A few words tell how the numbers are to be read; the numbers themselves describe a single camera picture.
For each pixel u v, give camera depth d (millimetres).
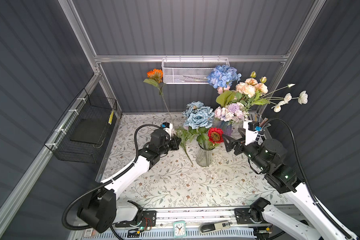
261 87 774
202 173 891
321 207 412
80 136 717
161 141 638
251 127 518
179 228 693
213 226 678
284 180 456
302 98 680
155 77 832
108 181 440
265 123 518
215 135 720
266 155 464
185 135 970
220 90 839
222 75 733
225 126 847
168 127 734
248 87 788
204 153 896
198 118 666
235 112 793
